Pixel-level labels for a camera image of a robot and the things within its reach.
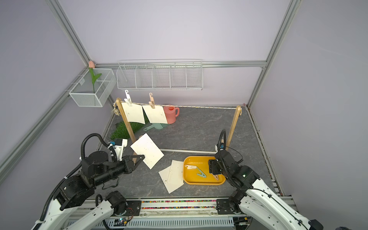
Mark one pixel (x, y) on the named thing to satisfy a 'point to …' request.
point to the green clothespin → (202, 175)
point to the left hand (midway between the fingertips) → (144, 159)
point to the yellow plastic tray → (196, 171)
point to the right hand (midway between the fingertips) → (214, 160)
